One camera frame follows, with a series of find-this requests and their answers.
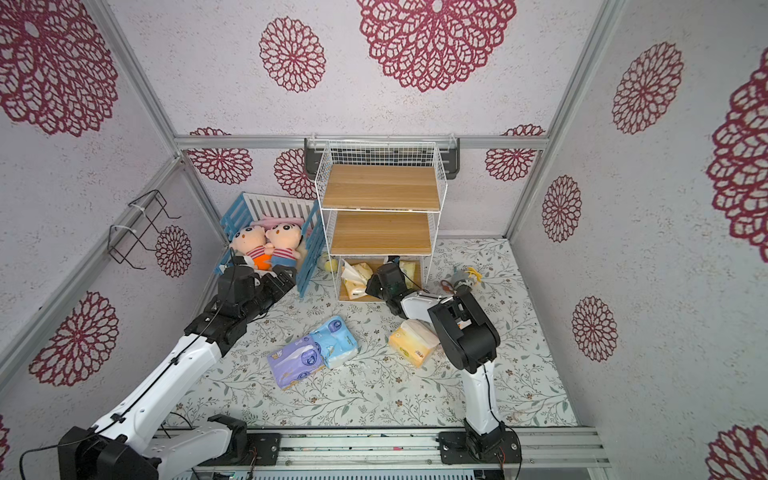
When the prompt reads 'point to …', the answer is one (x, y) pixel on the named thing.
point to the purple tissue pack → (296, 361)
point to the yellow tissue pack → (414, 340)
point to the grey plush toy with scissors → (461, 273)
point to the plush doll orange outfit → (251, 242)
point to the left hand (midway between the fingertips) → (288, 278)
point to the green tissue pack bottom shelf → (409, 267)
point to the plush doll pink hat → (284, 235)
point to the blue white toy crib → (250, 208)
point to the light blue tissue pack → (336, 341)
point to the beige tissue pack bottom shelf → (355, 278)
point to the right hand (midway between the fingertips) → (376, 280)
